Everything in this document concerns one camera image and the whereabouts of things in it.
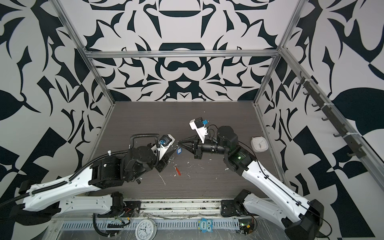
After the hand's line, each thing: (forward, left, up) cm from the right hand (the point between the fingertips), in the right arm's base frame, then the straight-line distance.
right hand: (181, 144), depth 59 cm
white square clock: (+17, -45, -32) cm, 58 cm away
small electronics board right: (-24, -29, -35) cm, 51 cm away
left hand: (+1, +4, -2) cm, 5 cm away
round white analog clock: (-25, +17, -29) cm, 42 cm away
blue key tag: (0, +1, -6) cm, 6 cm away
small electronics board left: (-23, +33, -36) cm, 54 cm away
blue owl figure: (-24, -10, -32) cm, 41 cm away
